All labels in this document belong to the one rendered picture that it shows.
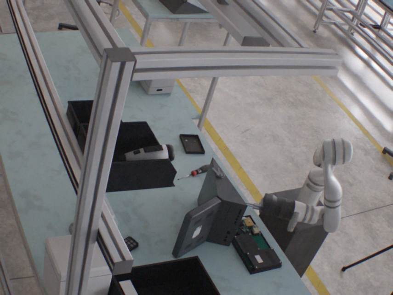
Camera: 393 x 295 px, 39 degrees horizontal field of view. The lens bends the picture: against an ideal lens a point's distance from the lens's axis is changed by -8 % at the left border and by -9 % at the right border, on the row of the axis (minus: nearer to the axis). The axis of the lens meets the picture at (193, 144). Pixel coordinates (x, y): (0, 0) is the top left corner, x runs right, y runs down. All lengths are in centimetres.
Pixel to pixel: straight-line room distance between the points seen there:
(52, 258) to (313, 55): 89
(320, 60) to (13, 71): 175
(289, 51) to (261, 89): 385
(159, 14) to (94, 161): 219
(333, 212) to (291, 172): 212
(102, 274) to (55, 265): 14
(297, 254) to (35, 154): 124
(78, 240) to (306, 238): 148
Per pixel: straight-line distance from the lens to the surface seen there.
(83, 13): 116
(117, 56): 102
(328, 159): 201
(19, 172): 217
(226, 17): 146
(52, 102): 162
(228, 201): 194
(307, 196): 253
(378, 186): 461
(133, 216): 208
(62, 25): 520
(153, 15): 325
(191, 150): 243
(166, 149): 153
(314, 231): 260
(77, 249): 133
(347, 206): 422
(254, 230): 214
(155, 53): 107
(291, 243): 256
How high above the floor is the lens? 246
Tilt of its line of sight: 36 degrees down
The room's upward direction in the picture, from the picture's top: 18 degrees clockwise
